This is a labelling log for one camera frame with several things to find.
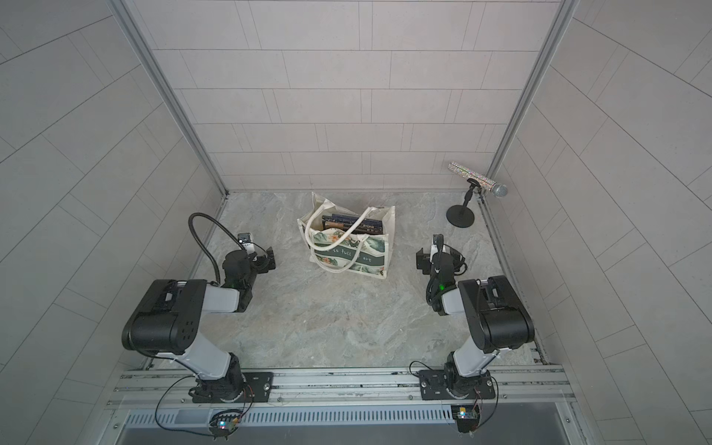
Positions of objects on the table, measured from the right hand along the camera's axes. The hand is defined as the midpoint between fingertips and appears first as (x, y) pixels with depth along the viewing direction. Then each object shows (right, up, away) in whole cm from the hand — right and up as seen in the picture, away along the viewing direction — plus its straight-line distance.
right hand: (437, 245), depth 95 cm
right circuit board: (+1, -39, -27) cm, 48 cm away
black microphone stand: (+13, +10, +13) cm, 21 cm away
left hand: (-61, 0, 0) cm, 61 cm away
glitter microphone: (+14, +21, -6) cm, 26 cm away
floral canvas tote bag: (-25, -1, -13) cm, 28 cm away
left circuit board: (-57, -38, -31) cm, 75 cm away
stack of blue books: (-31, +8, -6) cm, 32 cm away
